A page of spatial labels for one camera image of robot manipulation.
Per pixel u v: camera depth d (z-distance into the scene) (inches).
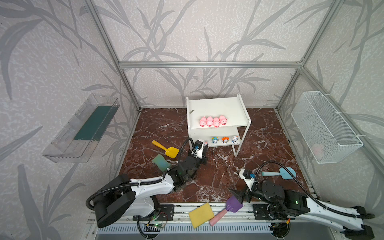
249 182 24.2
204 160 27.3
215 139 31.1
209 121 26.3
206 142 30.2
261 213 28.6
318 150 28.9
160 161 35.4
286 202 21.7
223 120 26.6
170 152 37.6
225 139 31.1
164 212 28.6
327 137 24.8
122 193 18.2
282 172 35.8
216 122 26.2
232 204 29.3
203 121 26.2
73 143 24.9
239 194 24.4
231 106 29.7
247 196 24.3
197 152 25.6
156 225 27.8
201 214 28.5
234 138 31.1
